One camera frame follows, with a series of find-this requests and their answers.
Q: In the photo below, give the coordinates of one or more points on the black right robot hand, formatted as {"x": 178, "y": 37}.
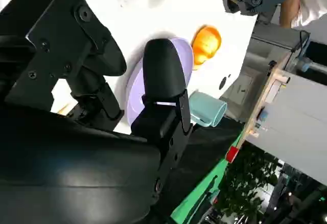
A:
{"x": 64, "y": 162}

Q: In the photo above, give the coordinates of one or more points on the person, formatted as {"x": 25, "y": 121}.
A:
{"x": 290, "y": 7}

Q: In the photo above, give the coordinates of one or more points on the grey cabinet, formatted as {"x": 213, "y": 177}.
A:
{"x": 273, "y": 40}

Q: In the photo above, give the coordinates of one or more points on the orange and white bread roll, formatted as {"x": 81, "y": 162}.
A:
{"x": 207, "y": 45}

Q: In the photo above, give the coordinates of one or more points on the lilac plate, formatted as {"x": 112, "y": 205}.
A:
{"x": 134, "y": 99}

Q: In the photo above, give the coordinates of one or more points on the pale green mug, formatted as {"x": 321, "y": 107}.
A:
{"x": 204, "y": 106}

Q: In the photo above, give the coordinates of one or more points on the wooden-edged grey workshop desk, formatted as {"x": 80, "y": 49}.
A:
{"x": 293, "y": 122}

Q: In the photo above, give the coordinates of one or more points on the black backdrop cloth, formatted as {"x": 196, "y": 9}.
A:
{"x": 209, "y": 145}

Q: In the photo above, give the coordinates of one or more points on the red block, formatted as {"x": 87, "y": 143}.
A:
{"x": 232, "y": 154}

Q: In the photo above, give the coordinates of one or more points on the green leafy plant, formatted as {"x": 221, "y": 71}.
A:
{"x": 245, "y": 188}

